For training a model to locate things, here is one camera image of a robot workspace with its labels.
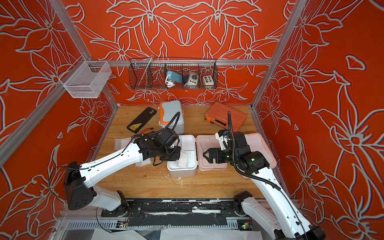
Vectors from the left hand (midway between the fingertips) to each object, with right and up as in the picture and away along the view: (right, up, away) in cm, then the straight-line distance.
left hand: (182, 155), depth 75 cm
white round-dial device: (+6, +44, +15) cm, 47 cm away
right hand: (+13, +2, -4) cm, 14 cm away
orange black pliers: (-30, +10, +29) cm, 42 cm away
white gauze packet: (0, -3, 0) cm, 3 cm away
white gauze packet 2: (-42, +2, +23) cm, 48 cm away
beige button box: (+16, +44, +20) cm, 51 cm away
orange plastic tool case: (+25, +22, +32) cm, 46 cm away
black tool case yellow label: (-34, +18, +35) cm, 52 cm away
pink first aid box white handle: (+6, +2, +9) cm, 10 cm away
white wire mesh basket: (-61, +44, +17) cm, 77 cm away
